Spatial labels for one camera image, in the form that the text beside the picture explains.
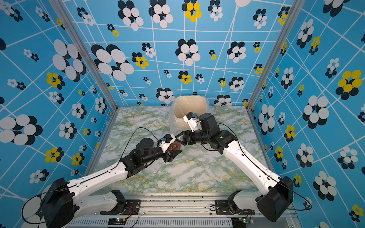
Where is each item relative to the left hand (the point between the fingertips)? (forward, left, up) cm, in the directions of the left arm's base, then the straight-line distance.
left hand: (180, 144), depth 74 cm
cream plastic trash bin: (+31, -3, 0) cm, 31 cm away
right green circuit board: (-32, -30, -22) cm, 49 cm away
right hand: (+1, -1, +5) cm, 5 cm away
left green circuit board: (-31, +32, -25) cm, 51 cm away
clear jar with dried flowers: (-2, +2, +2) cm, 4 cm away
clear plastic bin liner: (+13, +5, -3) cm, 15 cm away
